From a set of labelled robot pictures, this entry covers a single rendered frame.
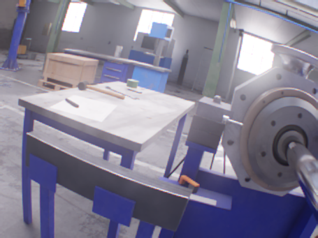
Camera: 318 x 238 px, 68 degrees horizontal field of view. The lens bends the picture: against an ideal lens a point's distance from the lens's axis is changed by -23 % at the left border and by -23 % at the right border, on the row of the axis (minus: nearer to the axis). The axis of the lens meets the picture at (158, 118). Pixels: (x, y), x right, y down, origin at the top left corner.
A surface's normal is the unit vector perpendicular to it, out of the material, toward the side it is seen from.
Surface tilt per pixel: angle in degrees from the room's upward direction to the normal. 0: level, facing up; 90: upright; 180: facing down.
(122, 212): 90
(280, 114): 90
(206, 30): 90
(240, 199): 90
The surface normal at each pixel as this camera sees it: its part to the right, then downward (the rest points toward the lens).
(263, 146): -0.26, 0.16
